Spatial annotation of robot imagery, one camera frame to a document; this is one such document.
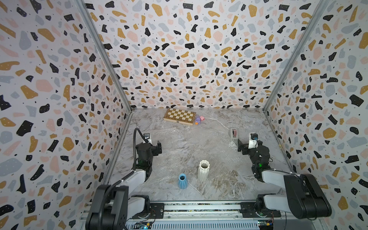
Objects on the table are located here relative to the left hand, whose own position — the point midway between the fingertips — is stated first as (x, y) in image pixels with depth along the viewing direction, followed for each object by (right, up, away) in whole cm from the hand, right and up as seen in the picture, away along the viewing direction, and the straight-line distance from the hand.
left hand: (151, 141), depth 89 cm
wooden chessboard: (+16, +17, +25) cm, 34 cm away
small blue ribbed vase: (+20, -19, -14) cm, 31 cm away
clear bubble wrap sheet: (+49, -19, -1) cm, 52 cm away
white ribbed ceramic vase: (+31, -13, -16) cm, 37 cm away
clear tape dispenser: (+54, +4, +12) cm, 56 cm away
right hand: (+60, +2, 0) cm, 60 cm away
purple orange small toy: (+29, +13, +21) cm, 38 cm away
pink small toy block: (+32, +15, +25) cm, 43 cm away
